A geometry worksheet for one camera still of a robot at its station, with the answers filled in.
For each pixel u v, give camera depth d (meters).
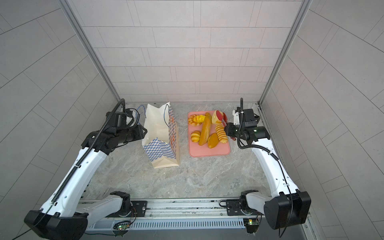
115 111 0.47
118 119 0.53
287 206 0.36
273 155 0.45
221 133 0.96
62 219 0.35
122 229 0.64
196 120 1.00
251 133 0.51
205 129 0.92
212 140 0.93
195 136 0.92
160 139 0.68
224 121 0.80
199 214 0.71
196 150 0.91
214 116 0.89
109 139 0.48
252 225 0.68
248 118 0.57
